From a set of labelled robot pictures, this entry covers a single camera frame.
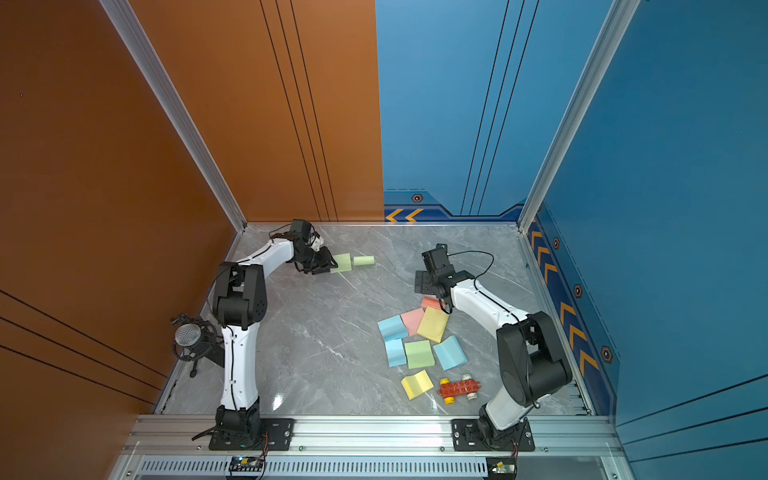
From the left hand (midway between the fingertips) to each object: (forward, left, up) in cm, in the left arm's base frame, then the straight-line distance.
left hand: (334, 261), depth 107 cm
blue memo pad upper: (-25, -22, -1) cm, 33 cm away
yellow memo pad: (-24, -34, -1) cm, 41 cm away
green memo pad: (-1, -3, 0) cm, 4 cm away
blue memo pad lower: (-32, -22, -2) cm, 39 cm away
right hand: (-12, -34, +7) cm, 37 cm away
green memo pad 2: (-33, -29, -2) cm, 44 cm away
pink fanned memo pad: (-16, -34, 0) cm, 37 cm away
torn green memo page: (+2, -10, -2) cm, 10 cm away
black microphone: (-38, +24, +20) cm, 49 cm away
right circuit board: (-59, -48, -4) cm, 77 cm away
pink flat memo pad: (-22, -28, -1) cm, 36 cm away
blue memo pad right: (-33, -38, 0) cm, 50 cm away
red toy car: (-43, -37, +1) cm, 57 cm away
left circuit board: (-60, +13, -3) cm, 61 cm away
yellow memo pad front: (-41, -28, -1) cm, 50 cm away
